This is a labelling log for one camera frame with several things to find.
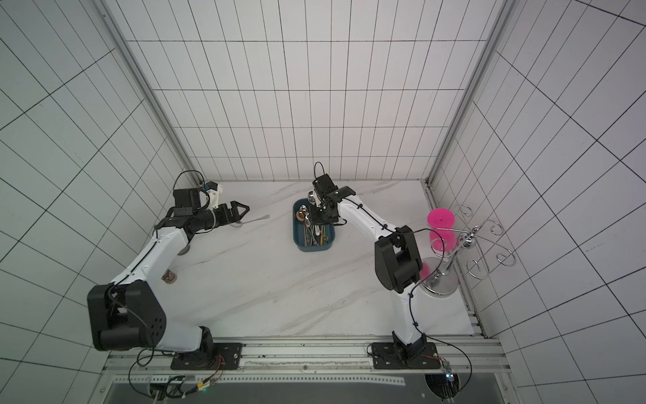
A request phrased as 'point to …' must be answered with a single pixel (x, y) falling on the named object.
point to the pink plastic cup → (442, 229)
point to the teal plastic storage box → (299, 230)
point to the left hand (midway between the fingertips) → (239, 214)
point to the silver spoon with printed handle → (313, 199)
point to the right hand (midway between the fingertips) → (305, 221)
